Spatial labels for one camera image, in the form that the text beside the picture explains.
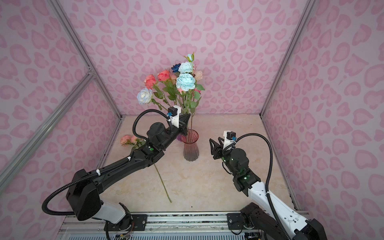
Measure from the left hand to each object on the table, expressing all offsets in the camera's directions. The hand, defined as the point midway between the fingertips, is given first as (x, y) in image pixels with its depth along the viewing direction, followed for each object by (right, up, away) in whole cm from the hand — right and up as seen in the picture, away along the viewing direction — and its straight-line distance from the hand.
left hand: (190, 111), depth 69 cm
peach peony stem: (-38, -17, +32) cm, 53 cm away
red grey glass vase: (0, -21, +21) cm, 29 cm away
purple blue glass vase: (-4, -12, -5) cm, 13 cm away
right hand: (+11, -13, +4) cm, 18 cm away
